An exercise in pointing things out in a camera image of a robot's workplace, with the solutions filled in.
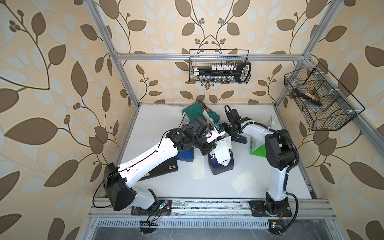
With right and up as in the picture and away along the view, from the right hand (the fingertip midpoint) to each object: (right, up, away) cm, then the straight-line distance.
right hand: (223, 131), depth 100 cm
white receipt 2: (-5, -7, -26) cm, 28 cm away
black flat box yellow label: (-34, -19, -14) cm, 42 cm away
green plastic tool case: (-17, +15, +11) cm, 25 cm away
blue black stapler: (+11, -5, +2) cm, 13 cm away
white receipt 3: (+8, -27, -17) cm, 33 cm away
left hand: (-10, -2, -29) cm, 30 cm away
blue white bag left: (-24, -13, -16) cm, 32 cm away
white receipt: (-17, -21, -12) cm, 29 cm away
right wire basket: (+46, +15, -28) cm, 56 cm away
